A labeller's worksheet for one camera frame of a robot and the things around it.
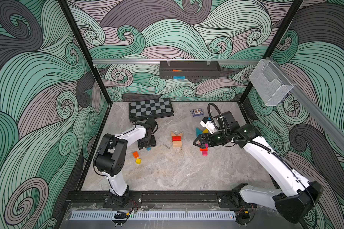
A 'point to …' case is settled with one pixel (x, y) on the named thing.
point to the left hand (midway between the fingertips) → (149, 144)
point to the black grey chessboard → (140, 110)
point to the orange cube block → (135, 154)
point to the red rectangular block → (176, 138)
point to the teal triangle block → (198, 131)
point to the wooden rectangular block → (177, 143)
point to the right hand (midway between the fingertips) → (202, 142)
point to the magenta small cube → (204, 152)
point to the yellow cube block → (138, 161)
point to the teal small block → (148, 149)
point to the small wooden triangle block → (173, 134)
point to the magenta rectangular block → (206, 145)
